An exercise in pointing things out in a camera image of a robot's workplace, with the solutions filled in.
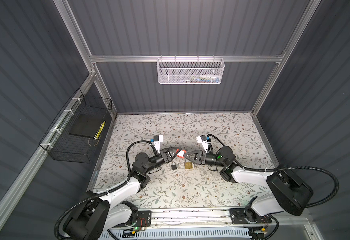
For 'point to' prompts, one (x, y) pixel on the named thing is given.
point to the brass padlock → (188, 165)
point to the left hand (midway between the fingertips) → (182, 150)
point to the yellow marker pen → (100, 130)
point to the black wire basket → (73, 136)
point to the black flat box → (87, 124)
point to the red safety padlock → (181, 154)
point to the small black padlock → (174, 167)
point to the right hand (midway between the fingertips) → (186, 159)
